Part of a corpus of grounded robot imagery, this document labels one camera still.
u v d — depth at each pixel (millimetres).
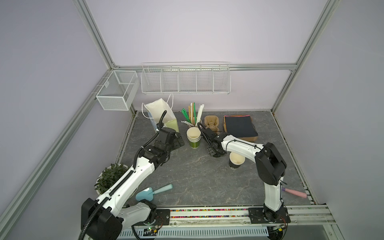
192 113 1000
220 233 1573
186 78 984
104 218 370
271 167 501
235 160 910
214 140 682
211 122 1117
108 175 692
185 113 951
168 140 590
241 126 1062
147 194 804
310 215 760
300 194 788
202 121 1019
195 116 1019
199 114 991
